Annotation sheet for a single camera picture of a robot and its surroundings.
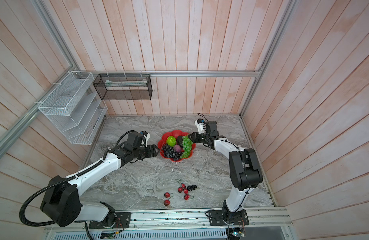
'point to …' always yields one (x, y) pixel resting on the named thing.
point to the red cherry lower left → (166, 202)
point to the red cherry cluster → (180, 189)
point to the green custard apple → (171, 141)
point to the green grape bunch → (187, 143)
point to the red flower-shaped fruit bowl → (175, 133)
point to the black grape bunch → (169, 152)
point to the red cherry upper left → (167, 195)
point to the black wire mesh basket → (124, 86)
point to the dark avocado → (179, 140)
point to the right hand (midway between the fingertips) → (190, 135)
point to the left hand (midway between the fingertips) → (156, 153)
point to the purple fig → (177, 148)
